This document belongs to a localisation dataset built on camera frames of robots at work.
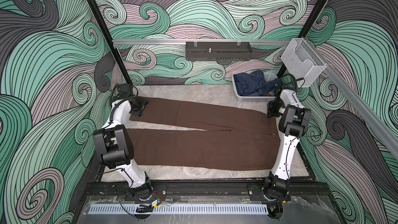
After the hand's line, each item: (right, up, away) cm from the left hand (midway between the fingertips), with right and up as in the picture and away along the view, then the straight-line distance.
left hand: (146, 103), depth 90 cm
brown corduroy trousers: (+57, -20, 0) cm, 61 cm away
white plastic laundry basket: (+86, +20, +27) cm, 92 cm away
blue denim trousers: (+72, +14, +20) cm, 76 cm away
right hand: (+79, -6, +13) cm, 80 cm away
